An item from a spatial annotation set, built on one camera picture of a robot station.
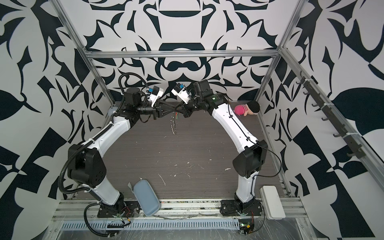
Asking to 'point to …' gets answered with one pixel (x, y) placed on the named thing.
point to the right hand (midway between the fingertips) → (176, 107)
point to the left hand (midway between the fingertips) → (175, 105)
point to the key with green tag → (177, 116)
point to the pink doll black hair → (250, 108)
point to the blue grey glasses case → (145, 194)
